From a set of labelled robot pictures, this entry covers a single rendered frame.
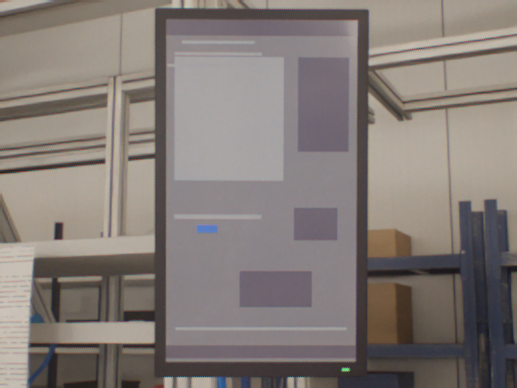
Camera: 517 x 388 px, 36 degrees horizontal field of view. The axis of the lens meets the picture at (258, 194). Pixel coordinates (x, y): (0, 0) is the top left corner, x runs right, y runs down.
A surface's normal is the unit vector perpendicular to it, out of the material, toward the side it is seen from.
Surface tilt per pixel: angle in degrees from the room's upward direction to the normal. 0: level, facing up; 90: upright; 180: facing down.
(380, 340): 90
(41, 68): 90
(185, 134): 101
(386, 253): 90
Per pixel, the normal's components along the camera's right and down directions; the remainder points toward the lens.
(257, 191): 0.02, 0.01
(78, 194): -0.40, -0.16
